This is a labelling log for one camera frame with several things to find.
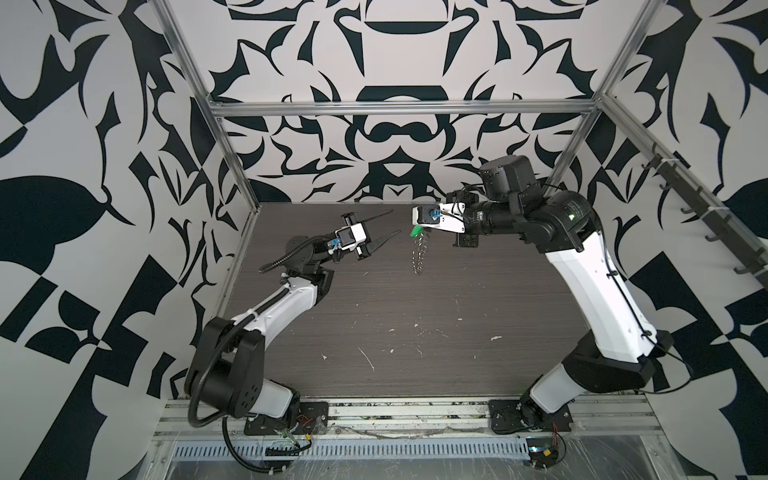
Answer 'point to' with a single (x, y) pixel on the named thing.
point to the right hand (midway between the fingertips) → (432, 210)
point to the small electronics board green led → (542, 451)
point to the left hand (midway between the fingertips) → (396, 210)
